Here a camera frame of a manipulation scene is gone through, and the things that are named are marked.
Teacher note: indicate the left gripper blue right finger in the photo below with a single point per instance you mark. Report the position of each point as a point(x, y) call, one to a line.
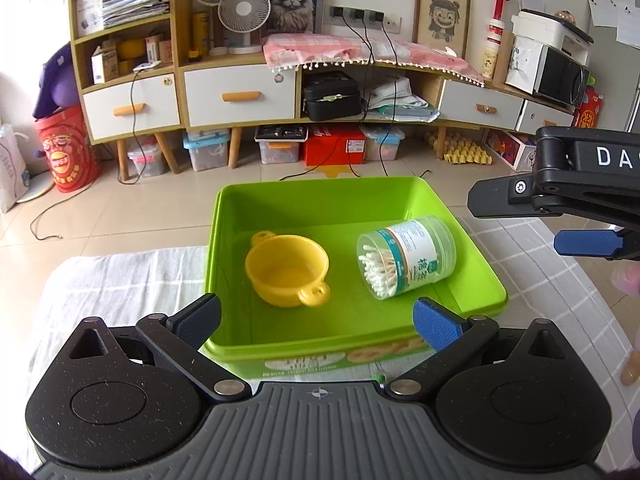
point(456, 341)

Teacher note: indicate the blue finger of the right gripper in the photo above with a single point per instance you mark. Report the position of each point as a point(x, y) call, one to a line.
point(606, 244)

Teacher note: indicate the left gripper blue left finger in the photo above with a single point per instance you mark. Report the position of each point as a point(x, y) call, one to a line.
point(176, 341)

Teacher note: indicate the clear cotton swab jar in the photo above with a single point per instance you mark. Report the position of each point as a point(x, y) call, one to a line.
point(406, 256)

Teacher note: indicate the small yellow toy pot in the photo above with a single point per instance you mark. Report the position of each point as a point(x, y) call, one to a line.
point(287, 270)

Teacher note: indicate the grey checked tablecloth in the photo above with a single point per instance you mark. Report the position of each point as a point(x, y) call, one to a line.
point(123, 288)

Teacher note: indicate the black microwave oven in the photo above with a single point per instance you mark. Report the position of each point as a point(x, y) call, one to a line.
point(542, 71)

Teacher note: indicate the yellow egg tray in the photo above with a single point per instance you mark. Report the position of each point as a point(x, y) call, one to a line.
point(458, 149)

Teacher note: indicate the green plastic cookie box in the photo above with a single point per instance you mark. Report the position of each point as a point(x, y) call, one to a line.
point(255, 340)

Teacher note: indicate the clear storage bin blue lid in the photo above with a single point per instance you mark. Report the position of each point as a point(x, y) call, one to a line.
point(207, 149)

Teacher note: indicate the red printed bucket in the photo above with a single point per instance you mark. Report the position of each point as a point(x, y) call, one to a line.
point(71, 158)

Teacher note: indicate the framed cartoon girl picture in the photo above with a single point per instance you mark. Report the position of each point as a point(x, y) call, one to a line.
point(442, 24)

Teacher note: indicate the white paper bag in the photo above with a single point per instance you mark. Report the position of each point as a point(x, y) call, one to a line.
point(15, 178)

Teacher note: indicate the red cardboard box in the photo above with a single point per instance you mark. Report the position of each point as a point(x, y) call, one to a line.
point(334, 145)

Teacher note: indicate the wooden tv cabinet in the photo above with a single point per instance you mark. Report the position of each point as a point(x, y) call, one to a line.
point(237, 92)

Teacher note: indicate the black case on shelf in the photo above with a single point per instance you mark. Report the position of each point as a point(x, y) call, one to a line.
point(331, 95)

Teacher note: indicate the purple plush toy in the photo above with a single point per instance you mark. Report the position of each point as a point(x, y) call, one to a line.
point(57, 85)

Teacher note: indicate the pink table runner cloth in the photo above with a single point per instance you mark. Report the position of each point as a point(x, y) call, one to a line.
point(309, 51)

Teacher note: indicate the white desk fan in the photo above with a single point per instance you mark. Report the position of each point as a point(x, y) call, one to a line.
point(243, 17)

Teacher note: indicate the framed cat picture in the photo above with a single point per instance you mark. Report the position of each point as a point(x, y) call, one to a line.
point(295, 17)

